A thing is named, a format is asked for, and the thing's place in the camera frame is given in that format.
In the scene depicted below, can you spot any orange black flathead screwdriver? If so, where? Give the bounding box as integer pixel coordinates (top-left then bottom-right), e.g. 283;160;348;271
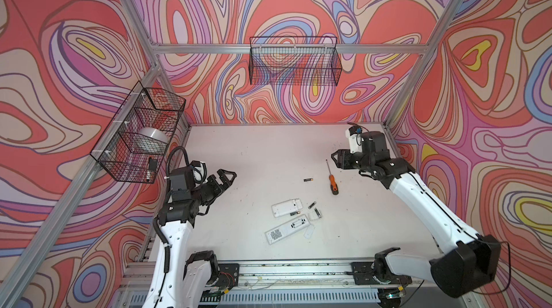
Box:
326;160;339;195

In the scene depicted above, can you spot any white battery cover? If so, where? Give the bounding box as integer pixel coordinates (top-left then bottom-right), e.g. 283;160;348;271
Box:
308;208;320;221

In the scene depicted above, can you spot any white air conditioner remote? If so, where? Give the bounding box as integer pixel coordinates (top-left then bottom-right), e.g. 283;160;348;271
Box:
271;199;303;217

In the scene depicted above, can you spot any long white slim remote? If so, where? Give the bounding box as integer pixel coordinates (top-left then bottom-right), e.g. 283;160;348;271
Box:
265;216;311;245

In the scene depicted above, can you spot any slim remote battery cover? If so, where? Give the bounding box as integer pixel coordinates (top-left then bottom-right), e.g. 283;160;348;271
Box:
303;225;316;239

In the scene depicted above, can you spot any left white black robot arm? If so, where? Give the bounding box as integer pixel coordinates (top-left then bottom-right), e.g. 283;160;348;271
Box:
143;146;238;307

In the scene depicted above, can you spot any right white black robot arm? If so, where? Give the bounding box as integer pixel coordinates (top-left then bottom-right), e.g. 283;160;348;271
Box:
331;124;509;298

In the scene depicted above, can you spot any small black device in basket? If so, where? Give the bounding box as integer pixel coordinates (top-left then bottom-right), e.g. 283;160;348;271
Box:
147;157;159;173

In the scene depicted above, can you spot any white tape roll in basket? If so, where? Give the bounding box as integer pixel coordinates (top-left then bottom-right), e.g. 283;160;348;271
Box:
138;127;169;144

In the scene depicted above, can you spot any green circuit board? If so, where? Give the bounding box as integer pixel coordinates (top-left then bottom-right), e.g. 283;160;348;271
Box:
200;289;229;303

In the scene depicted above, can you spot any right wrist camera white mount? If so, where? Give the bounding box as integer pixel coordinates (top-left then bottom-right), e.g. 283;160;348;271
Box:
346;125;362;154

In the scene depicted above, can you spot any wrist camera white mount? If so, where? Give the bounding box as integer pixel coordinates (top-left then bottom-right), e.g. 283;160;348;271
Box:
190;161;207;184
346;125;362;154

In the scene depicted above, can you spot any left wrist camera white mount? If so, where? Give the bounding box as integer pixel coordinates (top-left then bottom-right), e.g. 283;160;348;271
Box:
190;161;207;184

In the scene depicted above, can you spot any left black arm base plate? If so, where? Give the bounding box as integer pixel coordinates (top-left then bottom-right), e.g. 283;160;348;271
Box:
181;261;239;290

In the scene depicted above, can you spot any black wire basket left wall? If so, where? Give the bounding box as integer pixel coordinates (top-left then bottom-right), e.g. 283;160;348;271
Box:
90;82;186;184

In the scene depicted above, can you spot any black wire basket wall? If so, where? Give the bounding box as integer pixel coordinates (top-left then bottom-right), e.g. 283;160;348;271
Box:
249;35;342;87
90;82;186;184

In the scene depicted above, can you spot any aluminium front rail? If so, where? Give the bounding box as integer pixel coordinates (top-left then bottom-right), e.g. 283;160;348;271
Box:
120;258;475;292

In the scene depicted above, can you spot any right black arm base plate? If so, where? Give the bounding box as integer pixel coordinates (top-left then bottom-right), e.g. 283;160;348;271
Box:
349;260;413;286

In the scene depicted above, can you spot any black wire basket back wall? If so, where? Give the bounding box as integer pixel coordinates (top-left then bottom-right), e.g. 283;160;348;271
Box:
249;35;342;87

